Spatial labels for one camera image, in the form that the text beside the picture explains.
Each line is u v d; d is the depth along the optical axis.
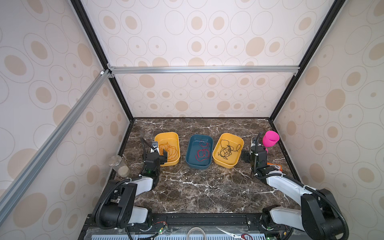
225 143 1.04
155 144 0.78
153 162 0.67
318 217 0.41
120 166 0.90
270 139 0.87
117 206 0.43
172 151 1.00
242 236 0.70
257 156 0.66
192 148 1.01
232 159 0.95
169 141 1.08
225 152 1.00
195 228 0.71
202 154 0.99
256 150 0.65
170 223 0.75
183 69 1.68
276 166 0.92
